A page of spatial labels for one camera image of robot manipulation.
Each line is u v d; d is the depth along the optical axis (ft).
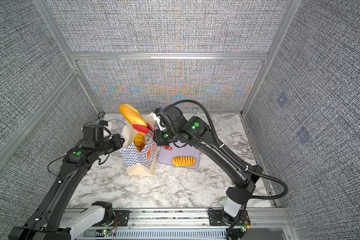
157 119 1.93
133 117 2.35
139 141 3.18
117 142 2.10
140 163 2.73
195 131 1.40
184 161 2.90
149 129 2.22
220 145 1.37
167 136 1.74
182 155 3.05
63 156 1.63
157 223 2.40
